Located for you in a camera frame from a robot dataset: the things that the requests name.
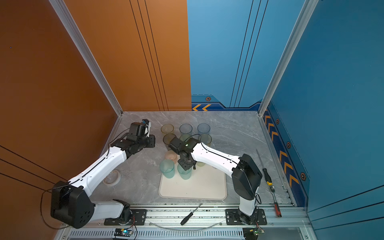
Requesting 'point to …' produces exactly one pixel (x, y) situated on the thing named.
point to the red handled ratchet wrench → (277, 209)
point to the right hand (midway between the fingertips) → (187, 163)
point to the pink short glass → (171, 155)
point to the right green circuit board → (250, 233)
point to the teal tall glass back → (185, 174)
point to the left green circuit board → (123, 232)
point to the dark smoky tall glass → (168, 137)
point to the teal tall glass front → (167, 167)
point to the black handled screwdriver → (191, 214)
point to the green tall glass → (185, 137)
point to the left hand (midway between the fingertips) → (154, 137)
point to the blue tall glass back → (203, 128)
